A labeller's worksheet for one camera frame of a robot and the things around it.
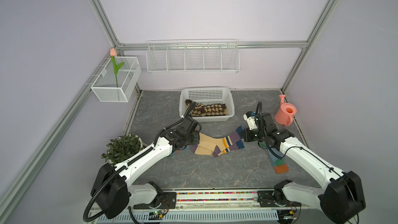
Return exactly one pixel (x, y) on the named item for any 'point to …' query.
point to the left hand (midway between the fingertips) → (196, 138)
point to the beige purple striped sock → (207, 145)
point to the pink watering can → (284, 115)
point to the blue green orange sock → (179, 153)
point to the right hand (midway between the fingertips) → (241, 132)
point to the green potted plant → (123, 147)
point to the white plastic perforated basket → (208, 95)
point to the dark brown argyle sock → (189, 102)
